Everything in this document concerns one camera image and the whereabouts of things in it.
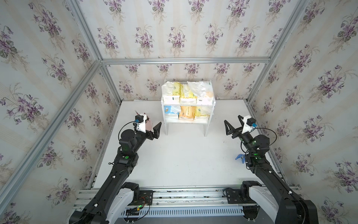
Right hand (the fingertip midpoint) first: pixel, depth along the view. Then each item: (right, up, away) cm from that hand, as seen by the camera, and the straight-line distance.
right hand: (234, 119), depth 75 cm
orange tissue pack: (-26, +3, +12) cm, 29 cm away
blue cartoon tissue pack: (-35, +4, +11) cm, 37 cm away
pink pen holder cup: (-51, -5, +18) cm, 54 cm away
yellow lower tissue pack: (-16, +3, +11) cm, 20 cm away
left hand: (-44, -2, -1) cm, 44 cm away
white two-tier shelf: (-13, -4, +11) cm, 18 cm away
